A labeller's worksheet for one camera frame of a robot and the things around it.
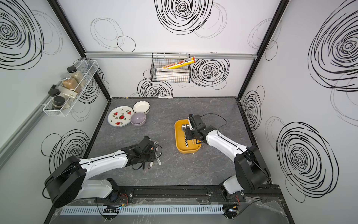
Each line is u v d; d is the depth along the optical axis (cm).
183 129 99
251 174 43
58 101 61
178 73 87
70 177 42
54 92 62
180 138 94
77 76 75
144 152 68
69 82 70
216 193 74
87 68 94
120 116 108
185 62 89
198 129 66
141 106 112
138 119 103
